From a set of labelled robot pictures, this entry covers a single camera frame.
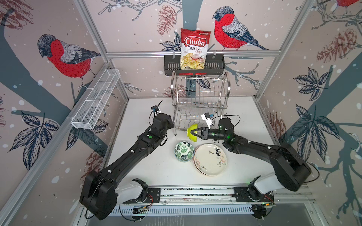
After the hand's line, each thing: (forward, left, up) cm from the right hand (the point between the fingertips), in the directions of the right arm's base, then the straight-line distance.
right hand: (189, 136), depth 76 cm
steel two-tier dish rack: (+54, 0, -19) cm, 57 cm away
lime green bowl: (0, -2, -1) cm, 2 cm away
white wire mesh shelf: (+4, +52, +14) cm, 54 cm away
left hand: (+10, +13, +5) cm, 17 cm away
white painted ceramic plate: (-6, -13, -17) cm, 22 cm away
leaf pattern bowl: (-2, +3, -15) cm, 15 cm away
